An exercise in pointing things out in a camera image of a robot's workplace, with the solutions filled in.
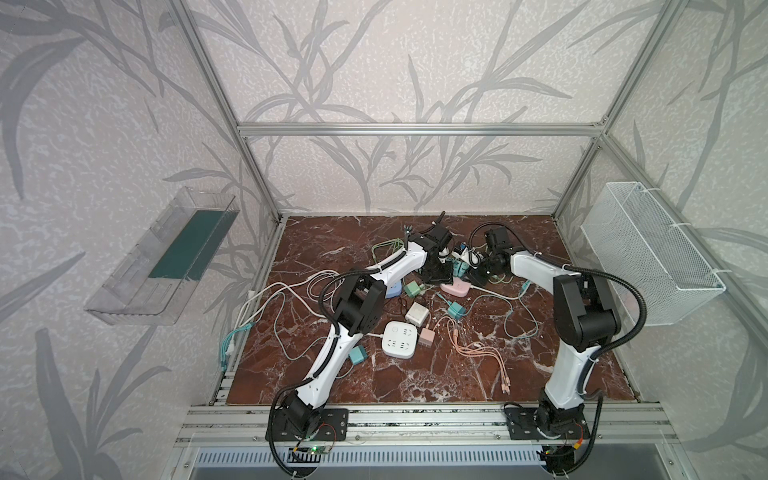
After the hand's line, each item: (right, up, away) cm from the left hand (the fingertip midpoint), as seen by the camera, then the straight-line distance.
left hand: (453, 275), depth 97 cm
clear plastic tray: (-72, +2, -33) cm, 79 cm away
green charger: (-14, -5, -1) cm, 14 cm away
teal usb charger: (-29, -21, -15) cm, 39 cm away
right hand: (+5, +4, +3) cm, 7 cm away
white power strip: (-18, -17, -12) cm, 27 cm away
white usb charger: (-12, -11, -7) cm, 18 cm away
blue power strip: (-20, -5, -2) cm, 20 cm away
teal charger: (0, -10, -6) cm, 12 cm away
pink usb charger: (-10, -17, -11) cm, 23 cm away
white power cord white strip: (-53, -6, -2) cm, 53 cm away
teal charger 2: (+2, +2, -2) cm, 3 cm away
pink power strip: (+1, -4, -1) cm, 5 cm away
